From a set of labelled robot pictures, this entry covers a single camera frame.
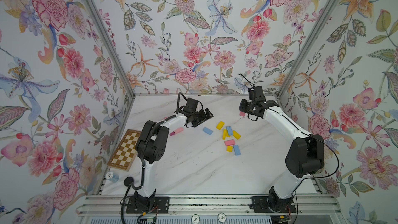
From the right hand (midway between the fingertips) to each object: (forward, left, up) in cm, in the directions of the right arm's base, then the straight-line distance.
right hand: (241, 103), depth 92 cm
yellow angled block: (-11, +1, -17) cm, 21 cm away
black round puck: (-41, +61, -15) cm, 75 cm away
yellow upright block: (-11, +9, -16) cm, 22 cm away
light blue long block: (-8, +20, -18) cm, 28 cm away
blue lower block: (-21, +2, -18) cm, 28 cm away
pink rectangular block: (-8, +1, 0) cm, 8 cm away
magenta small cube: (-12, +42, -16) cm, 46 cm away
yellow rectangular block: (-3, +11, -18) cm, 21 cm away
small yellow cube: (-21, +7, -18) cm, 28 cm away
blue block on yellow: (-8, +6, -15) cm, 18 cm away
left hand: (-4, +18, -8) cm, 20 cm away
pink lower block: (-16, +6, -18) cm, 25 cm away
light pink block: (-9, +38, -16) cm, 43 cm away
